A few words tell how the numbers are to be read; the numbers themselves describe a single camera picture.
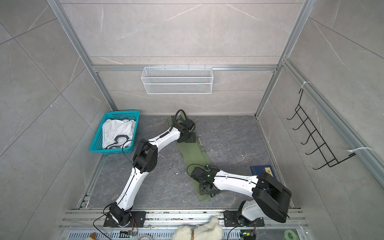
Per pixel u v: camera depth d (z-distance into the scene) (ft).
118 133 3.31
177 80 3.32
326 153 1.99
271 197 1.34
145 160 2.05
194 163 2.45
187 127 2.75
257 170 2.97
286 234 2.29
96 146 3.06
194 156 3.13
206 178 1.98
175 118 3.84
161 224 2.39
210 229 2.17
